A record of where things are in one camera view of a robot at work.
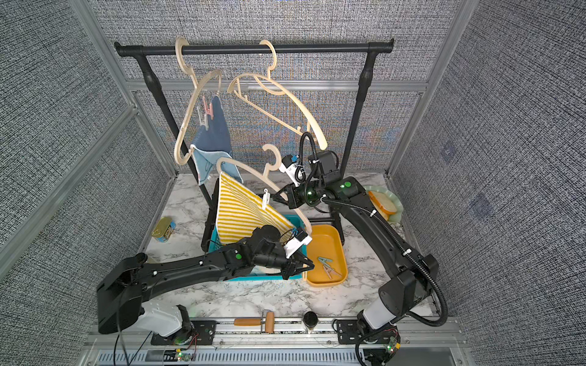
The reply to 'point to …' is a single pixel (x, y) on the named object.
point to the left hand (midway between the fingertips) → (317, 266)
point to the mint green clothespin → (324, 261)
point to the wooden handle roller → (269, 322)
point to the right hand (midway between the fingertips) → (275, 191)
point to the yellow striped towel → (240, 210)
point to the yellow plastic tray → (328, 255)
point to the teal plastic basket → (299, 226)
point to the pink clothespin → (329, 270)
